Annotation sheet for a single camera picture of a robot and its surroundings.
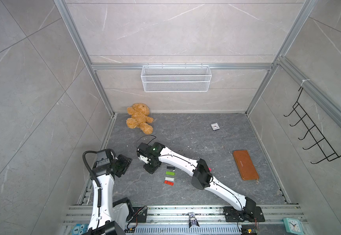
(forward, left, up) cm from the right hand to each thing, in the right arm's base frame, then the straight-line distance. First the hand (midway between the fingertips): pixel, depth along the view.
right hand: (152, 169), depth 89 cm
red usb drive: (-8, -11, 0) cm, 13 cm away
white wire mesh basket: (+54, -16, +30) cm, 63 cm away
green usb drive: (-3, -11, -1) cm, 12 cm away
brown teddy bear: (+40, +12, +10) cm, 43 cm away
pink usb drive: (-5, -33, +10) cm, 35 cm away
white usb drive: (-6, -11, 0) cm, 12 cm away
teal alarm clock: (-30, -71, +1) cm, 77 cm away
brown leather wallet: (+1, -58, 0) cm, 58 cm away
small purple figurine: (-27, -22, +3) cm, 35 cm away
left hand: (+1, +10, +12) cm, 16 cm away
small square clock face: (+33, -46, +1) cm, 56 cm away
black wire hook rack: (-2, -80, +31) cm, 86 cm away
